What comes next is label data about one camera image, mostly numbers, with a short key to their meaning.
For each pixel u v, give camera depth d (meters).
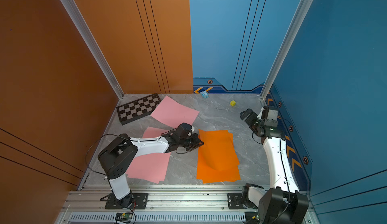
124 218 0.72
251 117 0.70
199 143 0.85
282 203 0.39
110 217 0.77
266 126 0.58
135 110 1.06
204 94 1.20
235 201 0.72
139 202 0.74
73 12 0.77
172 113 1.12
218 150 0.87
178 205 0.73
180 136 0.71
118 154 0.52
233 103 1.12
